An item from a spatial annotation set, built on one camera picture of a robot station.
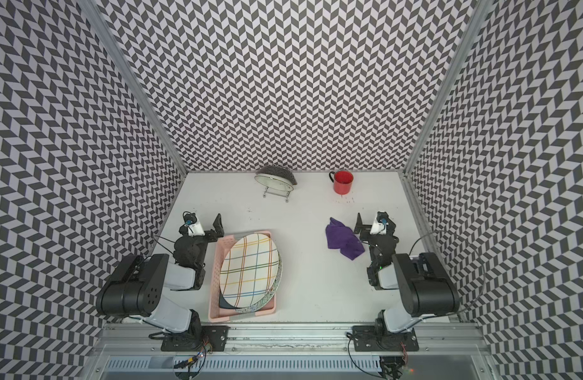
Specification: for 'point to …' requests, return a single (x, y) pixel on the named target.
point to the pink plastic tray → (216, 314)
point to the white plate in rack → (272, 181)
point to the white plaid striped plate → (249, 270)
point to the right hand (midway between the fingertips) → (370, 217)
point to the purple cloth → (340, 236)
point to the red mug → (342, 181)
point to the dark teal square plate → (222, 303)
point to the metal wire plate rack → (272, 191)
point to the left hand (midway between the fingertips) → (208, 217)
